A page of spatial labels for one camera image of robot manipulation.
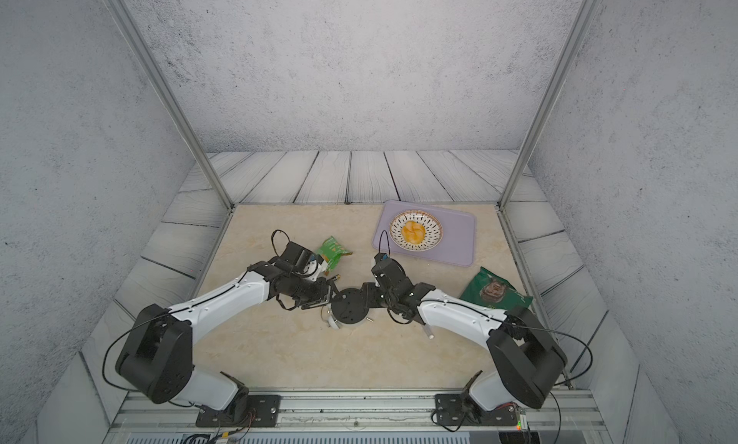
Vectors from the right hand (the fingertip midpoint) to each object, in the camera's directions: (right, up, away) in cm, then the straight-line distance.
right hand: (365, 293), depth 84 cm
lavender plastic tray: (+33, +12, +23) cm, 42 cm away
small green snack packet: (-12, +11, +15) cm, 22 cm away
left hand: (-7, -2, -1) cm, 8 cm away
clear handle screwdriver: (+19, -12, +2) cm, 23 cm away
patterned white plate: (+18, +18, +24) cm, 34 cm away
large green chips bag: (+40, -1, +9) cm, 41 cm away
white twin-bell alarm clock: (-5, -5, +2) cm, 7 cm away
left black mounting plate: (-25, -27, -11) cm, 38 cm away
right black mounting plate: (+22, -26, -11) cm, 36 cm away
